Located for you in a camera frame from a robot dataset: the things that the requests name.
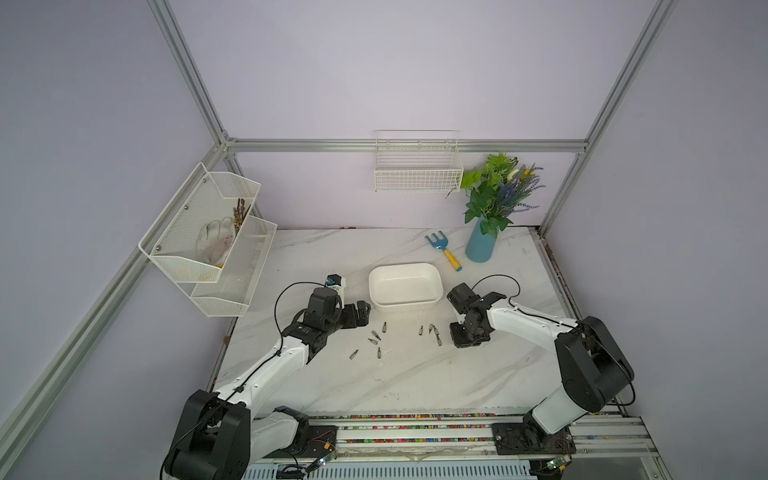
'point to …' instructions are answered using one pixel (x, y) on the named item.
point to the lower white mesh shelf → (231, 294)
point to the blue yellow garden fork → (442, 243)
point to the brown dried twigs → (239, 213)
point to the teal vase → (480, 247)
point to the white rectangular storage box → (406, 286)
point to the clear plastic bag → (214, 239)
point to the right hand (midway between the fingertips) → (464, 343)
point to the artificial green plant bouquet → (498, 190)
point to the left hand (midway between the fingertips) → (355, 310)
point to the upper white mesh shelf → (191, 238)
